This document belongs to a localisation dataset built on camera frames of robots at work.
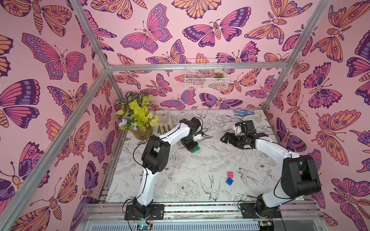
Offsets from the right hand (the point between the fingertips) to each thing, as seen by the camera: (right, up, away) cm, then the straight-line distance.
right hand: (227, 139), depth 91 cm
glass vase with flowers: (-58, +17, -3) cm, 61 cm away
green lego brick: (-21, -5, -3) cm, 22 cm away
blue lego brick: (-1, -23, -8) cm, 25 cm away
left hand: (-23, -5, +4) cm, 24 cm away
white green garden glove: (-42, +10, +19) cm, 47 cm away
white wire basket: (-12, +43, +14) cm, 46 cm away
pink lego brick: (0, -20, -6) cm, 21 cm away
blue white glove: (+19, +19, +26) cm, 37 cm away
